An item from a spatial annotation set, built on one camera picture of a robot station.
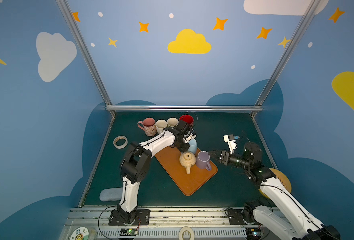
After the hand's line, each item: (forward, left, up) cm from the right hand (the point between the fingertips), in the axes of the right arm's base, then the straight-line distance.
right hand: (212, 151), depth 73 cm
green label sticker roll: (-36, +57, -13) cm, 68 cm away
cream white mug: (+28, +31, -14) cm, 44 cm away
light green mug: (+29, +23, -12) cm, 39 cm away
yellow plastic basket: (-3, -44, -21) cm, 49 cm away
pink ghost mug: (+24, +38, -12) cm, 47 cm away
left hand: (+12, +12, -16) cm, 23 cm away
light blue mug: (+11, +8, -13) cm, 19 cm away
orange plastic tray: (-9, +10, -22) cm, 26 cm away
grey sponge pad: (-18, +52, -18) cm, 58 cm away
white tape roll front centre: (-31, +12, -22) cm, 40 cm away
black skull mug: (+33, +12, -12) cm, 37 cm away
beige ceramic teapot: (+3, +12, -14) cm, 18 cm away
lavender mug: (+2, +3, -14) cm, 15 cm away
